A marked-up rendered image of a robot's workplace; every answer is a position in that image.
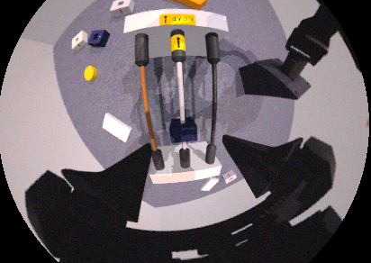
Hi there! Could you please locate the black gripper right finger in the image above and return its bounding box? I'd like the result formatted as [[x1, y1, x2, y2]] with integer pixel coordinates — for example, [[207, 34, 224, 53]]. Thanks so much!
[[222, 135, 304, 199]]

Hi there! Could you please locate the yellow short cylinder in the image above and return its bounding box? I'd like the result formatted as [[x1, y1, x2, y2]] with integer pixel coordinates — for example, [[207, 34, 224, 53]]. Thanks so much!
[[84, 66, 98, 80]]

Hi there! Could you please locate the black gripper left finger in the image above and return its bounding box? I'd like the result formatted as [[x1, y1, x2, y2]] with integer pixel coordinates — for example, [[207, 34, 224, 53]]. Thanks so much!
[[61, 142, 152, 222]]

